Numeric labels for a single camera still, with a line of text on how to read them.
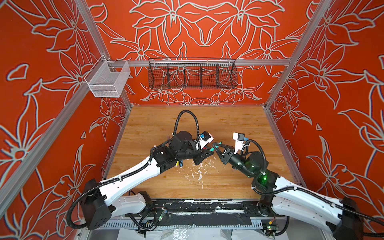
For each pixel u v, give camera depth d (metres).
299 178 0.87
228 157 0.59
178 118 0.51
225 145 0.63
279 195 0.51
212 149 0.66
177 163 0.55
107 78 0.93
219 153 0.63
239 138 0.60
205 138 0.58
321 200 0.45
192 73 0.98
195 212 0.73
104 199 0.39
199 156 0.61
